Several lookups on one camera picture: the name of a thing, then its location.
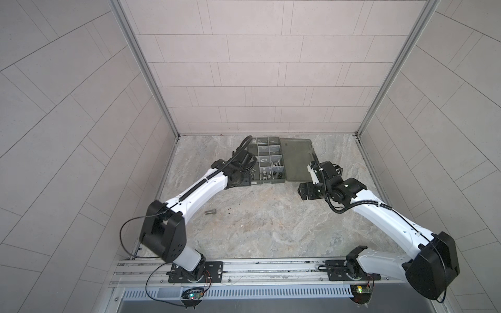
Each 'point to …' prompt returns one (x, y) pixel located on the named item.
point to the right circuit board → (361, 293)
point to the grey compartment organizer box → (280, 160)
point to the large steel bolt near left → (209, 212)
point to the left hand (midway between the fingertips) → (247, 178)
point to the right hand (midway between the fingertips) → (304, 190)
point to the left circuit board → (192, 295)
